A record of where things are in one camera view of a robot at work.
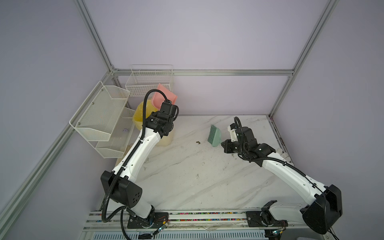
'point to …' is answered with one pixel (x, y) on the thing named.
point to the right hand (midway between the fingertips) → (221, 143)
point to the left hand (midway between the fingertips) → (152, 119)
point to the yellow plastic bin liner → (138, 113)
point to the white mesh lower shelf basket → (119, 138)
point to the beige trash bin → (166, 140)
